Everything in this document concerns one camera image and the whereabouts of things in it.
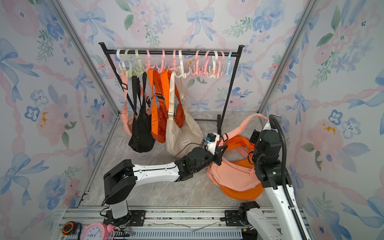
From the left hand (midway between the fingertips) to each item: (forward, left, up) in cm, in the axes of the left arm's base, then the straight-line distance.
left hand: (229, 146), depth 71 cm
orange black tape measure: (-31, +73, -22) cm, 82 cm away
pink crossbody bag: (+20, +56, -4) cm, 60 cm away
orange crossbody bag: (+10, -14, -27) cm, 31 cm away
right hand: (+3, -15, +11) cm, 19 cm away
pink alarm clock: (-32, +61, -23) cm, 72 cm away
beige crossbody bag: (+23, +24, -23) cm, 40 cm away
